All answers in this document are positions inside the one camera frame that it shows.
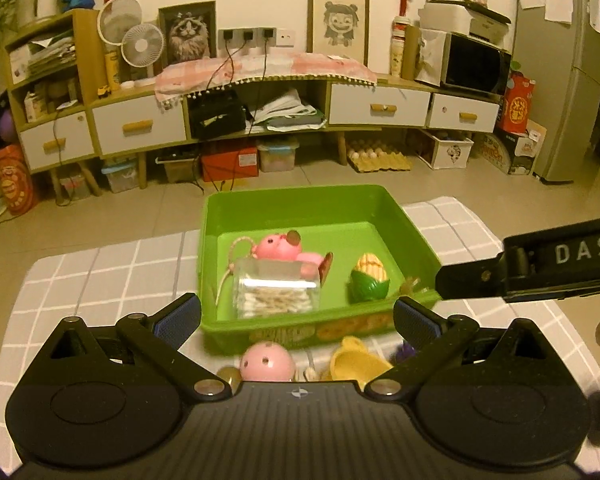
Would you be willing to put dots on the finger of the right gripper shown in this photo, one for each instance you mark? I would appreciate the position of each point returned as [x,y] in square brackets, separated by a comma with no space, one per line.
[471,280]

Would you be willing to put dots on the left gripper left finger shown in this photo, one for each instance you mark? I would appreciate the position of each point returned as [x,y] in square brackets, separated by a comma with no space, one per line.
[158,338]

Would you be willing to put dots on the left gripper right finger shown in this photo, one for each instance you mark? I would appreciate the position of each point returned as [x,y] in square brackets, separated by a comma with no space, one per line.
[436,340]

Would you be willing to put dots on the purple toy grapes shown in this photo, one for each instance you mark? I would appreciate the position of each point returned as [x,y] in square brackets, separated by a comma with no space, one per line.
[403,352]

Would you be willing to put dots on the yellow toy pot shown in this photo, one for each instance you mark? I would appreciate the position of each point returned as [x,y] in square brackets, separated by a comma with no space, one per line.
[353,362]

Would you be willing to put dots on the pink perforated ball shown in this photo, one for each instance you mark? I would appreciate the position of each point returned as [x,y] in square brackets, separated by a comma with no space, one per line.
[267,361]

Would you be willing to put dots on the grey checked table cloth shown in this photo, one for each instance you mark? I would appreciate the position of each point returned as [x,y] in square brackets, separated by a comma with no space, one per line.
[516,404]

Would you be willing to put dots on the toy corn cob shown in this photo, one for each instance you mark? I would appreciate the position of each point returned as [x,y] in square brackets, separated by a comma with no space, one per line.
[369,279]

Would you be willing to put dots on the clear cotton swab box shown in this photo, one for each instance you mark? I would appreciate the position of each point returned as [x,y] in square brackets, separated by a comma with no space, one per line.
[264,288]

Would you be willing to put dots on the white starfish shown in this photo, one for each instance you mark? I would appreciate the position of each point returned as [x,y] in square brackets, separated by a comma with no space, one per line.
[310,374]

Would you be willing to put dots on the white patterned storage box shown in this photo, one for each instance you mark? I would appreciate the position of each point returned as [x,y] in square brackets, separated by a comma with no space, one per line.
[444,153]

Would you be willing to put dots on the green plastic bin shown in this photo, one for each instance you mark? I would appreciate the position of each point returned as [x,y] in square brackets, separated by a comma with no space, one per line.
[346,220]

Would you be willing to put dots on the red gift box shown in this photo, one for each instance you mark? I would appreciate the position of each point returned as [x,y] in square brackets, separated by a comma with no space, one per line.
[515,110]

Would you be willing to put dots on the pink pig toy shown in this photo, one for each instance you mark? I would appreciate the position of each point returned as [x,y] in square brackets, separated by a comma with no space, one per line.
[287,247]

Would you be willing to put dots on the egg carton tray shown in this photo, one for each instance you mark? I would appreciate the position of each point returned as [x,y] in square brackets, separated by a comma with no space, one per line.
[374,156]

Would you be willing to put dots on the red cardboard box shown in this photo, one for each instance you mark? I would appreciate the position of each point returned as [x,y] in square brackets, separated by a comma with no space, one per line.
[229,160]

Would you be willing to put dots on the clear storage box blue lid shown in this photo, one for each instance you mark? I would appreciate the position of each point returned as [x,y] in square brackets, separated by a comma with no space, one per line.
[278,155]

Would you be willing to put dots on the wooden tv cabinet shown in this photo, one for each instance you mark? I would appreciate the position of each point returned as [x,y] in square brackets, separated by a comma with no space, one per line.
[131,122]

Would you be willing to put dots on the microwave oven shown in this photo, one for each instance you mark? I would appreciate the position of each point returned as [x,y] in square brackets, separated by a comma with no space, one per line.
[455,61]

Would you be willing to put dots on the black bag on shelf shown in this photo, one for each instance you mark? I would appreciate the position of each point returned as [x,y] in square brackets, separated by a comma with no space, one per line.
[215,114]

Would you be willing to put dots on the stack of papers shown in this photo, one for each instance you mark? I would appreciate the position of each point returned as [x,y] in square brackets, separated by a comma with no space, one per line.
[287,113]

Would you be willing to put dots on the silver refrigerator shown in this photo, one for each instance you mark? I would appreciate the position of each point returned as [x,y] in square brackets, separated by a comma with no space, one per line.
[557,43]

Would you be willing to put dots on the pink checked cloth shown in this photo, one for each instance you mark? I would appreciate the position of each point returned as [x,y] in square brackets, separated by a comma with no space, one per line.
[195,78]

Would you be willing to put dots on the white printer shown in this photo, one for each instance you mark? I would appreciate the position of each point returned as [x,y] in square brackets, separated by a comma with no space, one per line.
[466,18]

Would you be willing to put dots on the wooden shelf unit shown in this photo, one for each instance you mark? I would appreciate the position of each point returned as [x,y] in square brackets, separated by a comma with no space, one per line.
[55,69]

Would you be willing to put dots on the cartoon girl picture frame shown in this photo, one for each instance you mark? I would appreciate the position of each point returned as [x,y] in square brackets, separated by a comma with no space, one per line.
[339,27]

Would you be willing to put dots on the cat picture frame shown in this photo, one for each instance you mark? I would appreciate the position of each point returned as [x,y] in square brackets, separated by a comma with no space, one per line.
[189,31]

